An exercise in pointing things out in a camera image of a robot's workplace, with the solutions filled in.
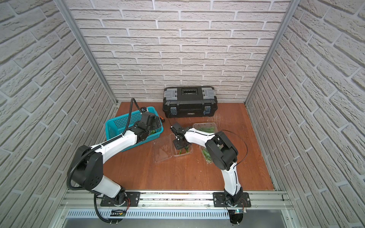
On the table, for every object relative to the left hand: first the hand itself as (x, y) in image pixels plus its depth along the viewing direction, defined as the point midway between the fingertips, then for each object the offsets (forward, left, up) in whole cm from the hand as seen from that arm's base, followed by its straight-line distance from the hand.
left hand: (154, 118), depth 90 cm
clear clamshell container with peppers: (-12, -6, -19) cm, 23 cm away
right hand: (-11, -18, -15) cm, 26 cm away
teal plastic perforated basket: (+2, +28, -13) cm, 31 cm away
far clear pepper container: (0, -36, -9) cm, 37 cm away
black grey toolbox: (+14, -19, +2) cm, 24 cm away
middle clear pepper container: (-20, -34, -11) cm, 41 cm away
